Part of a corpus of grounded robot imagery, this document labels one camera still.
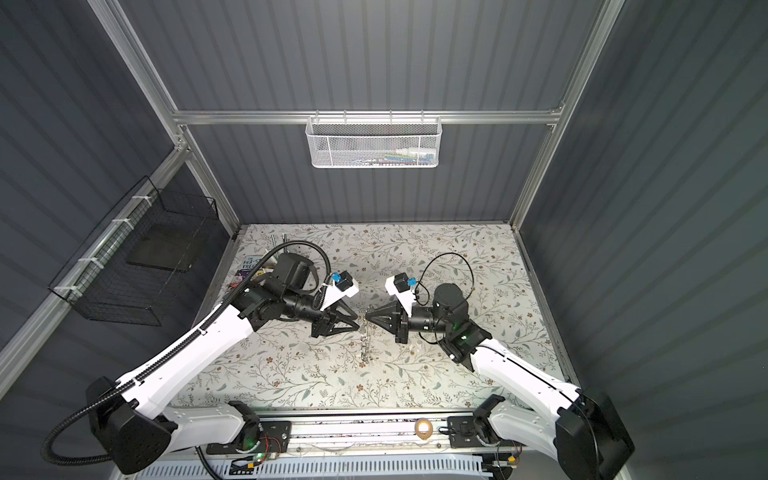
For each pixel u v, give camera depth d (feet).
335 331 2.10
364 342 2.19
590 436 1.28
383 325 2.19
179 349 1.44
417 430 2.45
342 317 2.10
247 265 3.46
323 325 1.97
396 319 2.09
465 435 2.39
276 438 2.37
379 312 2.15
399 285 1.99
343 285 1.96
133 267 2.39
